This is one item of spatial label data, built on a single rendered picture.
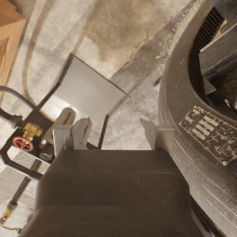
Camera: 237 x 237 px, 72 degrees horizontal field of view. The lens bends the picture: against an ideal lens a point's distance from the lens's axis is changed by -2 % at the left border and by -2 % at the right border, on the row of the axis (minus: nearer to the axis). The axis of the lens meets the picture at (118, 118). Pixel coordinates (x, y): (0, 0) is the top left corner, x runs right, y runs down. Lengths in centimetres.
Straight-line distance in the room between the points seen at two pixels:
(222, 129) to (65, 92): 96
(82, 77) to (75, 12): 32
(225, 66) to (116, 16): 67
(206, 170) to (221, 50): 17
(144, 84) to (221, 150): 80
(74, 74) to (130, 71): 32
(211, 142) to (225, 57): 11
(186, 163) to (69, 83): 90
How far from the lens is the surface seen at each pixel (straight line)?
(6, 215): 131
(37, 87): 116
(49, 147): 67
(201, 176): 20
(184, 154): 23
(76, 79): 101
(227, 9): 31
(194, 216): 24
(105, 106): 105
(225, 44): 29
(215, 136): 21
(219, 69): 27
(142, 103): 103
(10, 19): 90
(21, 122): 71
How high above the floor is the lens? 86
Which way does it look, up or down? 51 degrees down
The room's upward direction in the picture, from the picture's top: 170 degrees counter-clockwise
